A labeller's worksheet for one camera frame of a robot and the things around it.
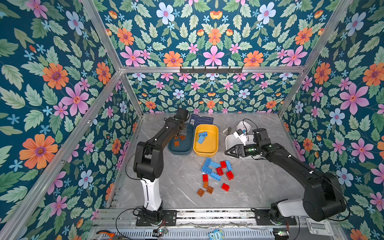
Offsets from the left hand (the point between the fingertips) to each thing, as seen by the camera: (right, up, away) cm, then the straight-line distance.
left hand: (180, 128), depth 97 cm
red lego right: (+31, -28, -10) cm, 43 cm away
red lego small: (+16, -29, -10) cm, 35 cm away
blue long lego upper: (+18, -21, -4) cm, 28 cm away
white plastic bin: (+35, -9, +7) cm, 37 cm away
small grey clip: (+32, -2, +11) cm, 34 cm away
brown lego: (+1, -7, +6) cm, 9 cm away
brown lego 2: (-3, -10, +3) cm, 11 cm away
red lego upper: (+27, -22, -6) cm, 36 cm away
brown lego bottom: (+14, -36, -15) cm, 41 cm away
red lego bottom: (+28, -34, -13) cm, 45 cm away
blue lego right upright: (+31, -23, -7) cm, 39 cm away
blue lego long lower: (+17, -26, -6) cm, 32 cm away
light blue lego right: (+22, -22, -6) cm, 32 cm away
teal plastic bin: (+1, -11, +2) cm, 12 cm away
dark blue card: (+9, +7, +18) cm, 22 cm away
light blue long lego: (+16, -4, +8) cm, 18 cm away
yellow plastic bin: (+18, -14, +2) cm, 23 cm away
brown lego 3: (+19, -34, -14) cm, 42 cm away
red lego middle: (+25, -26, -8) cm, 37 cm away
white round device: (+42, +2, +11) cm, 44 cm away
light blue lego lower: (+22, -28, -10) cm, 37 cm away
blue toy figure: (+21, -49, -29) cm, 61 cm away
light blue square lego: (+13, -7, +5) cm, 16 cm away
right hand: (+31, -11, -17) cm, 37 cm away
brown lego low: (-4, -7, +7) cm, 11 cm away
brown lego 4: (+16, -32, -13) cm, 38 cm away
